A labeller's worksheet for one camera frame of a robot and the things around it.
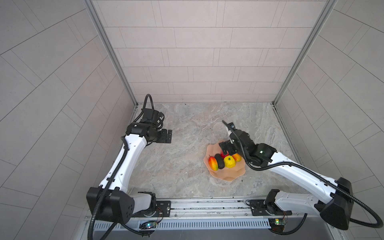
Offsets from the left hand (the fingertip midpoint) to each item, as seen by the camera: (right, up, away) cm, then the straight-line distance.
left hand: (166, 133), depth 78 cm
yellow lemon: (+34, -16, +3) cm, 38 cm away
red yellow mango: (+25, -17, +3) cm, 30 cm away
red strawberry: (+32, -14, +8) cm, 35 cm away
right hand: (+33, -3, 0) cm, 34 cm away
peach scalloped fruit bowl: (+32, -23, +3) cm, 39 cm away
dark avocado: (+29, -16, +5) cm, 33 cm away
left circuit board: (-5, -39, -13) cm, 41 cm away
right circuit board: (+53, -41, -10) cm, 68 cm away
